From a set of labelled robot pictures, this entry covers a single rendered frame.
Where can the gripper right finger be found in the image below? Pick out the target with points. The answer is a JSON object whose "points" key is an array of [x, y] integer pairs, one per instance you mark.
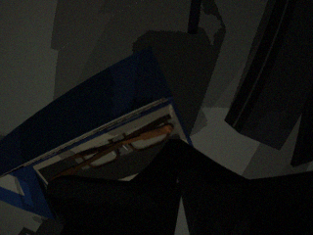
{"points": [[218, 201]]}

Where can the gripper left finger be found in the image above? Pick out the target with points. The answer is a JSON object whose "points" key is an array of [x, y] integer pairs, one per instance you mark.
{"points": [[151, 205]]}

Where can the black mug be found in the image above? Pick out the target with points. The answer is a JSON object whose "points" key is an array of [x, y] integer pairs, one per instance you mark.
{"points": [[47, 227]]}

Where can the dark blue notebook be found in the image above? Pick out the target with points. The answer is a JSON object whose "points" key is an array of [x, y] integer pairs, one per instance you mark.
{"points": [[25, 190]]}

